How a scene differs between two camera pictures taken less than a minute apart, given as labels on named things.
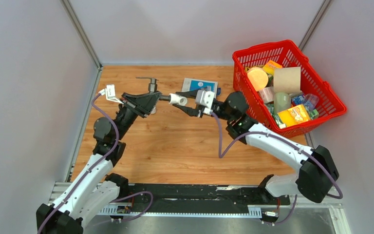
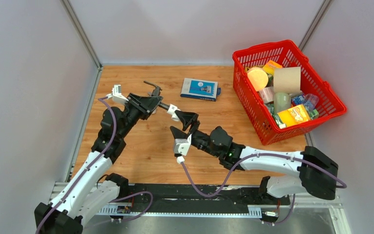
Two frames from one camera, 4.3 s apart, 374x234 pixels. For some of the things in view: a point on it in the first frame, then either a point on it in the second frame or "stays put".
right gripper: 196,112 -> 188,118
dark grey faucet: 153,87 -> 156,92
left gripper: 148,101 stays put
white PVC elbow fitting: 175,99 -> 171,110
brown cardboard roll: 287,80 stays put
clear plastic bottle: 309,101 stays put
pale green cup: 282,101 stays put
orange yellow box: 270,66 stays put
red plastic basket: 330,106 stays put
